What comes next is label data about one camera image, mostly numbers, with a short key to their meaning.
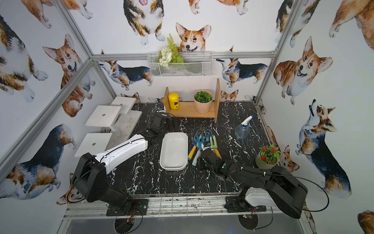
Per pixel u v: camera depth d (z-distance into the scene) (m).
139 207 0.74
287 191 0.42
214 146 0.92
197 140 0.96
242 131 0.93
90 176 0.43
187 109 1.07
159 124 0.63
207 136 0.95
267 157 0.78
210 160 0.66
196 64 0.93
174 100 1.01
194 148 0.91
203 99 0.98
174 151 0.93
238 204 0.66
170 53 0.78
